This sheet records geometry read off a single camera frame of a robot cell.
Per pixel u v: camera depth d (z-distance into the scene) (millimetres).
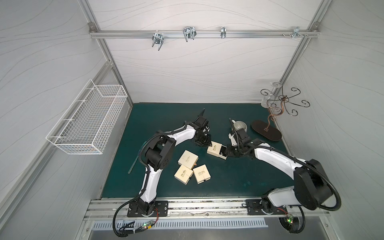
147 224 688
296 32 765
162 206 741
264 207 662
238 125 1043
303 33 790
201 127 798
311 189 426
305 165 451
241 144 685
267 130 1034
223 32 781
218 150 909
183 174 820
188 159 880
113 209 734
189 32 765
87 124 690
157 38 783
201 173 820
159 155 535
